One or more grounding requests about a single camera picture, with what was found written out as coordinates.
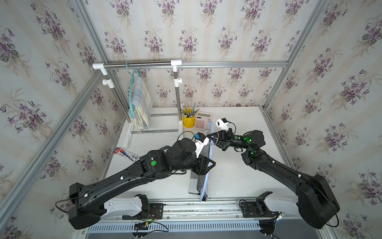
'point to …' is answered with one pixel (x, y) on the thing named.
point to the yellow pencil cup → (189, 122)
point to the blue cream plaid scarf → (142, 105)
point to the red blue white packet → (127, 155)
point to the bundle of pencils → (189, 112)
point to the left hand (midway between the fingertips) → (214, 166)
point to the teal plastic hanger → (132, 106)
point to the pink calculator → (201, 119)
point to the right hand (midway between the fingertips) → (211, 141)
